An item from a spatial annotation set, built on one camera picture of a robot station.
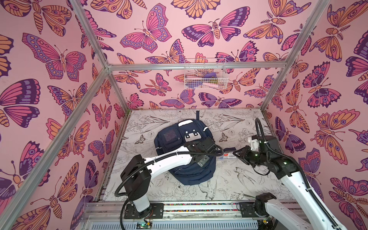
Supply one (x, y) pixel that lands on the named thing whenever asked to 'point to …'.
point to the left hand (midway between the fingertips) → (201, 154)
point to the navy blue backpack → (174, 137)
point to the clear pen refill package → (227, 155)
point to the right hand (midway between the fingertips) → (234, 152)
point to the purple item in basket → (210, 75)
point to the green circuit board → (143, 225)
